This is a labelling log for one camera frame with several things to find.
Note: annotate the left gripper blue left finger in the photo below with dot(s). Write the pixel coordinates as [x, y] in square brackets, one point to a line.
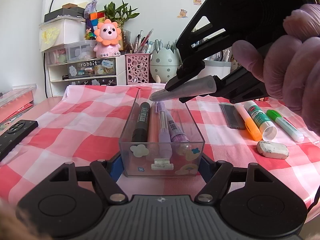
[115, 167]

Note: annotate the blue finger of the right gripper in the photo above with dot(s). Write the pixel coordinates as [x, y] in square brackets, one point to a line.
[239, 89]
[185, 72]

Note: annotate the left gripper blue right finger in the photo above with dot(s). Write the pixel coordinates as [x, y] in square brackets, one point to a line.
[206, 168]

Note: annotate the light blue marker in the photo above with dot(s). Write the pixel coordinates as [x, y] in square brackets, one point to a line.
[204, 85]

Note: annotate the lilac printed pen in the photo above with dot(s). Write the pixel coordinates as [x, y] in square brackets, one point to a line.
[177, 136]

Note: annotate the black marker pen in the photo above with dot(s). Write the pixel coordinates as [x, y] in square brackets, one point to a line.
[140, 133]

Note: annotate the pink orange highlighter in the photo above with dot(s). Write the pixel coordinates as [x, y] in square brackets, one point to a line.
[249, 123]

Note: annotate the purple clear mechanical pencil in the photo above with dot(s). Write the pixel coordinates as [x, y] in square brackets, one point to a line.
[165, 150]

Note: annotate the pale pink pen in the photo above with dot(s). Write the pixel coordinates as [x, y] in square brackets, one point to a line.
[153, 125]

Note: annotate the clear acrylic pen box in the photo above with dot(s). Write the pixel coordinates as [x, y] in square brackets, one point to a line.
[142, 159]

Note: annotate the green white glue stick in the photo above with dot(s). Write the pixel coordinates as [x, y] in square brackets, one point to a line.
[267, 128]

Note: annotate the green highlighter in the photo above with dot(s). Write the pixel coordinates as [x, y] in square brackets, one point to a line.
[285, 125]

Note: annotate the white eraser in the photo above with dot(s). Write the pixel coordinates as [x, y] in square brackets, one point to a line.
[272, 150]

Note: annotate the right hand purple glove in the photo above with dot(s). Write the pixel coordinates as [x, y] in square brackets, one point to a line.
[290, 69]

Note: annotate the grey white flower pen holder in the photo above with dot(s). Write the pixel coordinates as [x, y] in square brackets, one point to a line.
[218, 68]

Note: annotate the green egg pen holder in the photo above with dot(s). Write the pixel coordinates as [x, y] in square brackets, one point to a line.
[164, 64]

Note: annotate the pink perforated pen holder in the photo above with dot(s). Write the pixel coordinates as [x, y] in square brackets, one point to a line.
[137, 68]

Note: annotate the bamboo plant in pot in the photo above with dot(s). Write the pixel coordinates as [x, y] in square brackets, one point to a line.
[120, 14]

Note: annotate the pink lion toy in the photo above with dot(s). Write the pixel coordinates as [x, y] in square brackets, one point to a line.
[108, 35]

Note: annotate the colourful rubik cube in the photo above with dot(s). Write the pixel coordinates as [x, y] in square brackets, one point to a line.
[92, 24]

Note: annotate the black remote control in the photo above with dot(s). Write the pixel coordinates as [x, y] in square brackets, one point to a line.
[14, 135]

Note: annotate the white mini drawer unit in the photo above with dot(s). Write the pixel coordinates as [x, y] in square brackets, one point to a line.
[76, 64]

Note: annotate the pink box at desk edge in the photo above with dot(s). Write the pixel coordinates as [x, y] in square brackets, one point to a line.
[16, 102]

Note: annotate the black box on drawers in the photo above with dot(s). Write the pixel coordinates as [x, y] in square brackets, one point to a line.
[66, 10]

